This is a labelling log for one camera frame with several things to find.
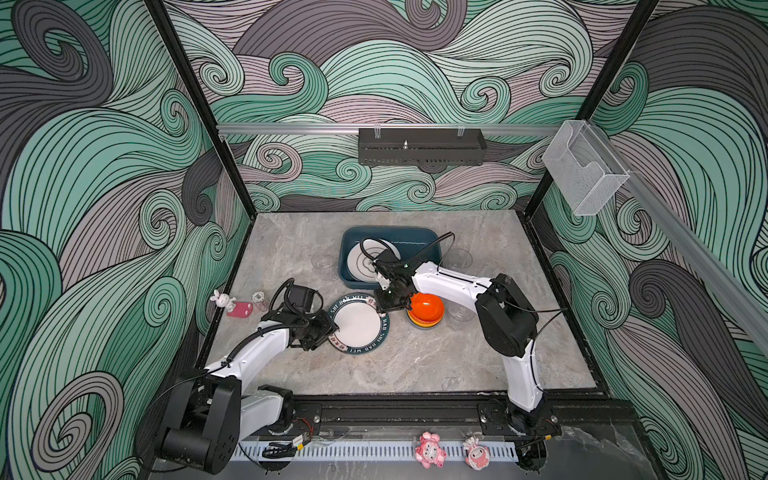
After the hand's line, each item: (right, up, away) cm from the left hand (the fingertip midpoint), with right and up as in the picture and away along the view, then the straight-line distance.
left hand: (336, 328), depth 86 cm
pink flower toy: (+24, -21, -20) cm, 38 cm away
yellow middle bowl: (+26, +1, -1) cm, 26 cm away
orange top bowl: (+27, +6, +2) cm, 28 cm away
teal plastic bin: (+28, +24, +23) cm, 44 cm away
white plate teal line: (+8, +22, -6) cm, 24 cm away
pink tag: (-30, +4, +5) cm, 31 cm away
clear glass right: (+41, +19, +16) cm, 48 cm away
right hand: (+13, +4, +4) cm, 14 cm away
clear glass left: (-6, +17, +15) cm, 24 cm away
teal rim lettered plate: (+8, -2, +4) cm, 9 cm away
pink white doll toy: (+35, -23, -20) cm, 46 cm away
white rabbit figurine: (-34, +8, +2) cm, 35 cm away
